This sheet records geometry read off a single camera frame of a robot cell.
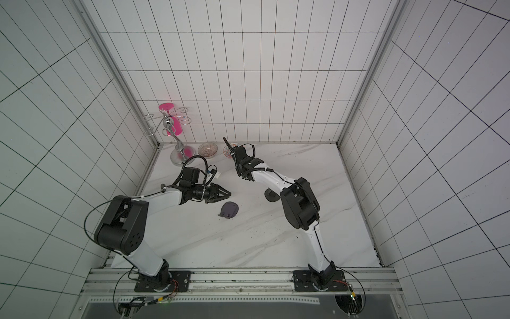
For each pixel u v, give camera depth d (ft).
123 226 1.53
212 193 2.58
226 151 3.64
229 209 3.02
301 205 1.77
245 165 2.37
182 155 3.70
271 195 3.18
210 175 2.78
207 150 3.74
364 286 2.24
